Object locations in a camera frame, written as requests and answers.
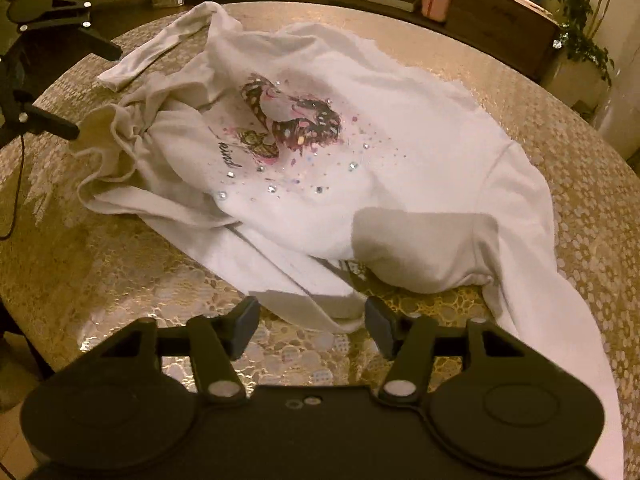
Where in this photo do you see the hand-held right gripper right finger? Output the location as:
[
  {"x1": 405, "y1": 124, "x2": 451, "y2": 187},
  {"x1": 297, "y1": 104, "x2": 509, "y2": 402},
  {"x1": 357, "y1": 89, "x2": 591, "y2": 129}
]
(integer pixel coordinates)
[{"x1": 365, "y1": 296, "x2": 540, "y2": 406}]

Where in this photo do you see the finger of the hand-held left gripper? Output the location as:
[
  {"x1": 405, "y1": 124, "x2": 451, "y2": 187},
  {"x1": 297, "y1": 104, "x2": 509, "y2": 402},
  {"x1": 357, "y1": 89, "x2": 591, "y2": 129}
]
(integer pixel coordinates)
[
  {"x1": 0, "y1": 89, "x2": 81, "y2": 148},
  {"x1": 17, "y1": 1, "x2": 124, "y2": 61}
]

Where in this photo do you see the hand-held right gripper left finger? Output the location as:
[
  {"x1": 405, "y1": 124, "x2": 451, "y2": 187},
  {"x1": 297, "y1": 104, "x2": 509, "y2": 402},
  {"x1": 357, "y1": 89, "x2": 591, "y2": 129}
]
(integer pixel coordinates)
[{"x1": 94, "y1": 296, "x2": 261, "y2": 407}]

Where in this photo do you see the white printed sweatshirt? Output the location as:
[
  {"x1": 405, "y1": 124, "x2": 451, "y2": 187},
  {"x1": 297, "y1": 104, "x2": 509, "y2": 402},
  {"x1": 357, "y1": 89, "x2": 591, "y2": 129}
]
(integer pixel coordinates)
[{"x1": 77, "y1": 1, "x2": 627, "y2": 480}]

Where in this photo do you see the white plant pot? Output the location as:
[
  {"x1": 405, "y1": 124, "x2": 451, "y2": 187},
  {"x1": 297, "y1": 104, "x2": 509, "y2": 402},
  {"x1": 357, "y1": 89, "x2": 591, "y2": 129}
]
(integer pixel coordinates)
[{"x1": 541, "y1": 52, "x2": 614, "y2": 112}]

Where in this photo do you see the white rounded appliance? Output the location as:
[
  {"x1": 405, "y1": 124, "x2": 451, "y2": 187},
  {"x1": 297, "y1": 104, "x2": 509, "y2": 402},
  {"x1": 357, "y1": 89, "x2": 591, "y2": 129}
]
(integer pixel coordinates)
[{"x1": 594, "y1": 84, "x2": 640, "y2": 162}]

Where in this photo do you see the long wooden cabinet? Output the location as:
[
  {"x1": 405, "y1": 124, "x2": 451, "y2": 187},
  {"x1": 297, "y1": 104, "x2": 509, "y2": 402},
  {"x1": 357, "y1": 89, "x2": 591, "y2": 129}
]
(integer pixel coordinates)
[{"x1": 185, "y1": 0, "x2": 562, "y2": 84}]

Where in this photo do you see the leafy green plant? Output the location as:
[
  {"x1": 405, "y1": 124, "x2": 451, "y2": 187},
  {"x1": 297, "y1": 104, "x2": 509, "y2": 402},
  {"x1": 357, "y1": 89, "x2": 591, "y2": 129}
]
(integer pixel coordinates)
[{"x1": 549, "y1": 0, "x2": 617, "y2": 87}]

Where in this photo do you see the thin black cable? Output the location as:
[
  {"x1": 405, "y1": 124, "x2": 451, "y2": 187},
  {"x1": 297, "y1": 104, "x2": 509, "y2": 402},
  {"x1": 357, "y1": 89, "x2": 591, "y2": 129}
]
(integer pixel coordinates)
[{"x1": 0, "y1": 132, "x2": 26, "y2": 240}]

